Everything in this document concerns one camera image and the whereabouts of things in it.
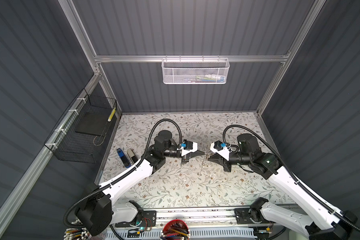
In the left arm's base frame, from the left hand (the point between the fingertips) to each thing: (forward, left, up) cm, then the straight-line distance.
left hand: (204, 150), depth 67 cm
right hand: (-2, -4, -4) cm, 6 cm away
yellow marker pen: (+25, +48, 0) cm, 54 cm away
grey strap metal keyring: (-4, 0, -5) cm, 6 cm away
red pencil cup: (-26, +14, -23) cm, 38 cm away
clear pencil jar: (-26, +52, -12) cm, 59 cm away
